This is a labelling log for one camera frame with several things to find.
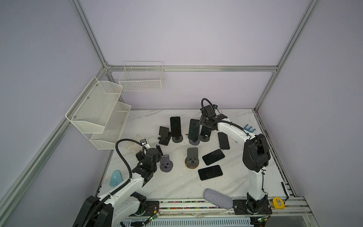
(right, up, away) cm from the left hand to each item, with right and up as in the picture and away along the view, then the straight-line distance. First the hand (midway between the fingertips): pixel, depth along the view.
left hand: (150, 149), depth 86 cm
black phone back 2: (+28, +12, +9) cm, 32 cm away
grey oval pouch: (+40, -24, -12) cm, 48 cm away
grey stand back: (+16, +5, +15) cm, 23 cm away
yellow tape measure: (+72, -27, -12) cm, 78 cm away
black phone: (+41, -6, +6) cm, 42 cm away
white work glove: (-2, +6, -16) cm, 18 cm away
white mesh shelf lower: (-20, +8, -12) cm, 24 cm away
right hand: (+35, +17, +9) cm, 40 cm away
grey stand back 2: (+28, +2, +13) cm, 31 cm away
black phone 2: (+38, -14, 0) cm, 40 cm away
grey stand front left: (+10, -9, -3) cm, 14 cm away
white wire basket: (-8, +49, +9) cm, 50 cm away
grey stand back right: (+36, +5, +16) cm, 40 cm away
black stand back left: (+8, +8, +9) cm, 15 cm away
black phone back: (+16, +14, +7) cm, 22 cm away
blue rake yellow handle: (+71, +11, +21) cm, 75 cm away
